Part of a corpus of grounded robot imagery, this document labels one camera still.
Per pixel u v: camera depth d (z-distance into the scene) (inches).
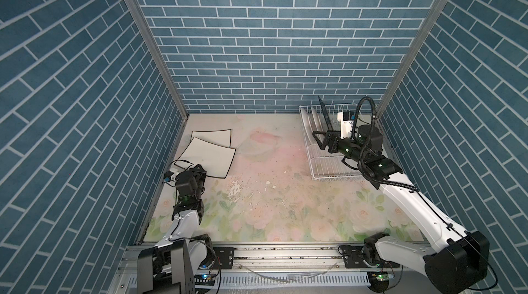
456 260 15.3
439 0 30.3
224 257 28.6
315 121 37.8
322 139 26.8
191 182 26.1
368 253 25.9
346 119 25.6
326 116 35.9
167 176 29.0
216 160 35.7
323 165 26.8
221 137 43.0
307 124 38.7
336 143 26.0
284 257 29.7
